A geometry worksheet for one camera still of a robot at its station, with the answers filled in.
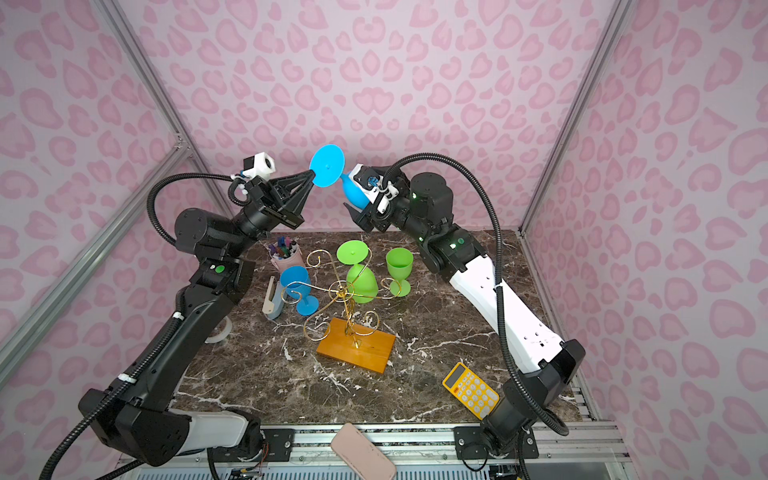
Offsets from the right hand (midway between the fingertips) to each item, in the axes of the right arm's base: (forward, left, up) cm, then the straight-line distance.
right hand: (363, 185), depth 62 cm
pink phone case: (-42, +2, -45) cm, 62 cm away
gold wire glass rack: (-6, +7, -50) cm, 51 cm away
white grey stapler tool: (-1, +34, -45) cm, 56 cm away
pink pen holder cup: (+11, +28, -39) cm, 50 cm away
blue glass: (-9, +19, -24) cm, 32 cm away
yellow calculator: (-27, -27, -47) cm, 61 cm away
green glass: (+8, -7, -35) cm, 37 cm away
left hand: (-11, +6, +9) cm, 15 cm away
